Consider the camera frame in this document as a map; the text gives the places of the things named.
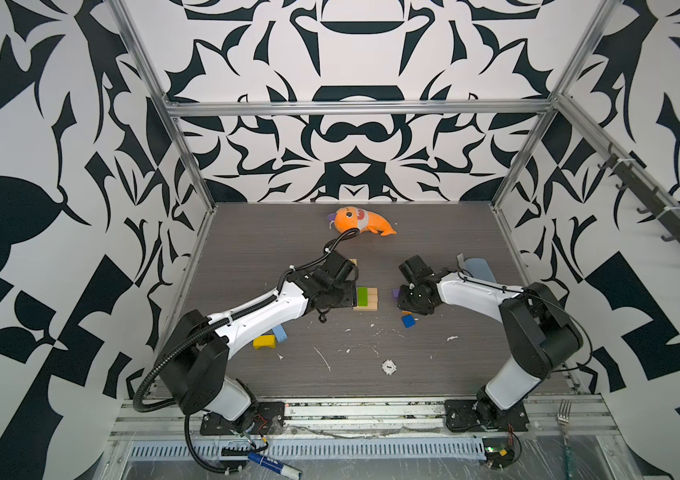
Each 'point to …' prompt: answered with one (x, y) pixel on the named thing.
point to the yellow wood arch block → (265, 341)
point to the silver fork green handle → (563, 417)
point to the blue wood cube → (408, 321)
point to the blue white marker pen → (275, 466)
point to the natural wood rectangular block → (373, 292)
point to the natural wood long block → (373, 298)
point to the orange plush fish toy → (348, 218)
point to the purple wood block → (395, 293)
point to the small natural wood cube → (354, 261)
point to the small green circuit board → (497, 452)
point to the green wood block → (362, 297)
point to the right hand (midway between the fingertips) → (405, 302)
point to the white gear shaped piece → (389, 367)
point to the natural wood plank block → (372, 306)
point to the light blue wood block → (280, 333)
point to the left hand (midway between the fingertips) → (352, 290)
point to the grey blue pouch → (477, 267)
